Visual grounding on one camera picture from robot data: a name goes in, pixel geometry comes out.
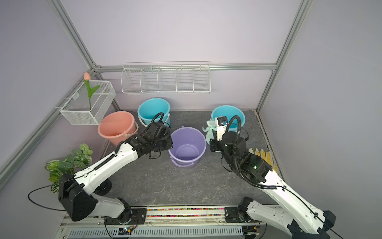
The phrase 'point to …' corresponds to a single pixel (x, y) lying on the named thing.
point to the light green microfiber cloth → (212, 125)
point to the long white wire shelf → (166, 77)
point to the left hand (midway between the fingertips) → (173, 143)
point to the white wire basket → (75, 107)
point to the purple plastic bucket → (189, 144)
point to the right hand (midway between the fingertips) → (215, 129)
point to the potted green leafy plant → (78, 159)
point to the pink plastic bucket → (115, 125)
